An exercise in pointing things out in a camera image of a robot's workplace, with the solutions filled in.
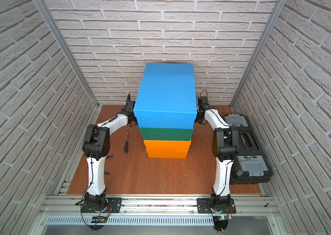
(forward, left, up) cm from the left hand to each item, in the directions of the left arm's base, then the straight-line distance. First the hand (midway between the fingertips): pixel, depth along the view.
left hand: (152, 113), depth 102 cm
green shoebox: (-30, -11, +18) cm, 36 cm away
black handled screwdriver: (-19, +17, -10) cm, 28 cm away
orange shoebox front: (-30, -11, +7) cm, 32 cm away
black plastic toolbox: (-42, -53, +9) cm, 68 cm away
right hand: (-3, -28, +1) cm, 29 cm away
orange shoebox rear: (-30, -19, -3) cm, 36 cm away
